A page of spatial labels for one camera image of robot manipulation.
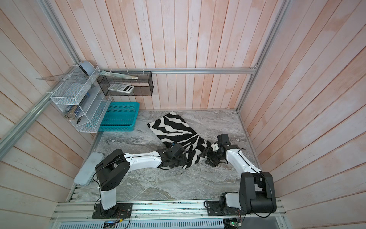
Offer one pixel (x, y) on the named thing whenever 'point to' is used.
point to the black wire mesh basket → (143, 86)
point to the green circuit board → (235, 224)
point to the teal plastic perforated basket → (120, 116)
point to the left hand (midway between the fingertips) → (184, 163)
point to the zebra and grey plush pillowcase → (173, 129)
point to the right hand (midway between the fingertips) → (202, 156)
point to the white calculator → (121, 88)
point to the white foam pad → (86, 173)
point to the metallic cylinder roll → (71, 115)
